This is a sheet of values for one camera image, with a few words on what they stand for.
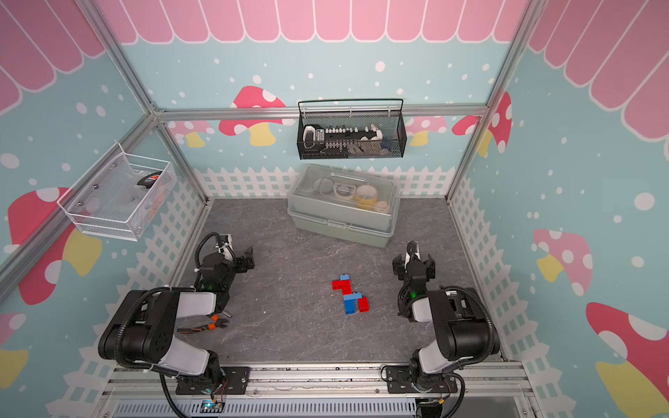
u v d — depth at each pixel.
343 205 0.92
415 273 0.70
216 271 0.70
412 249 0.67
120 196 0.77
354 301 0.89
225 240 0.80
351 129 0.91
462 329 0.45
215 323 0.84
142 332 0.46
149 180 0.78
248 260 0.87
